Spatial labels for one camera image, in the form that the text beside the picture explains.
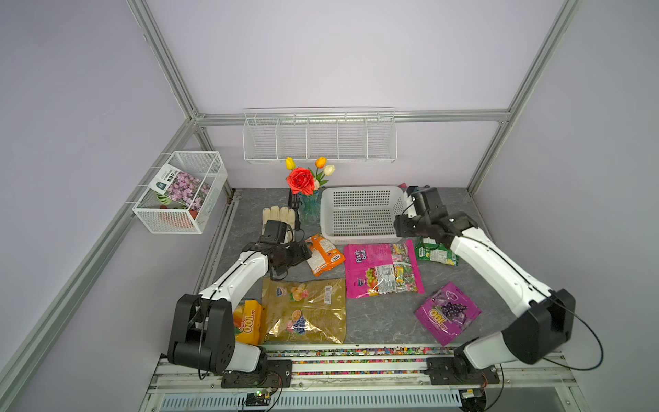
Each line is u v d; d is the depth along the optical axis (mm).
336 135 1000
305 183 723
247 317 788
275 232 694
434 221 580
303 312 807
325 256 964
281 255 749
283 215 1115
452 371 728
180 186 739
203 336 409
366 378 739
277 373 740
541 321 404
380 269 905
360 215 1120
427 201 609
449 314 791
